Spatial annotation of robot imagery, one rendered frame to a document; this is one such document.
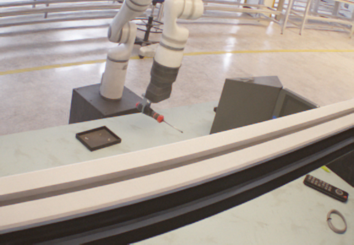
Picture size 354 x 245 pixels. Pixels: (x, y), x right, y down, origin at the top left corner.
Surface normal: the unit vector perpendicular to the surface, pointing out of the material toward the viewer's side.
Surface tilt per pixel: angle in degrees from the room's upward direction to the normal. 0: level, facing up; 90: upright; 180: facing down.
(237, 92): 90
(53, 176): 0
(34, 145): 0
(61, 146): 0
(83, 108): 90
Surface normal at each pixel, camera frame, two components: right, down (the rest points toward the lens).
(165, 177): 0.22, -0.87
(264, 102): 0.17, 0.49
